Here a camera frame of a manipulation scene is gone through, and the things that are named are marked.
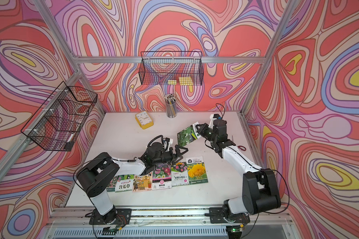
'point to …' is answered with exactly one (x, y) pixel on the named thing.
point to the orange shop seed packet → (142, 182)
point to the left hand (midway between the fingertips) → (187, 155)
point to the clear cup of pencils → (171, 105)
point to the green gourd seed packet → (188, 135)
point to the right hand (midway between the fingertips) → (195, 128)
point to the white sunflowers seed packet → (179, 174)
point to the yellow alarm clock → (144, 120)
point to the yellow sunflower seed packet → (196, 170)
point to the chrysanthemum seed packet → (162, 176)
